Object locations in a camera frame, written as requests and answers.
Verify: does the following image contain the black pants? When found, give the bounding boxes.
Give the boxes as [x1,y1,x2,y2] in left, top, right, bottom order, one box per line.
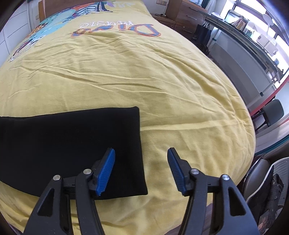
[1,107,147,200]

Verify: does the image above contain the dark office chair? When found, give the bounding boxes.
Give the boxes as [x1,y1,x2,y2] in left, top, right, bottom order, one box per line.
[252,98,284,131]

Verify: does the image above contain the long desk by window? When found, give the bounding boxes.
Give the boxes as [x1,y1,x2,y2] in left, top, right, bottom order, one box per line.
[198,9,285,86]

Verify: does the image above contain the yellow dinosaur bed cover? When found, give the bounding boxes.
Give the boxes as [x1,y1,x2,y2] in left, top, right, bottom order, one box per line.
[1,1,255,234]

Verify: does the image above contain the black bag on floor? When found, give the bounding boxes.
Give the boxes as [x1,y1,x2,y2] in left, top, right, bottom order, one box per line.
[191,22,212,55]

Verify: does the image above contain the white wardrobe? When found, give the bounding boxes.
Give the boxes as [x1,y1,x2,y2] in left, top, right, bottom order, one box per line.
[0,1,31,66]

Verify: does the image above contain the wooden drawer chest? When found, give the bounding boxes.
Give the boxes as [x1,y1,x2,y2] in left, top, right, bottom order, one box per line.
[152,0,208,40]

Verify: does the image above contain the wooden headboard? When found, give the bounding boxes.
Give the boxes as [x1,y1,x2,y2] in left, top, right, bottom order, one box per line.
[38,0,101,22]

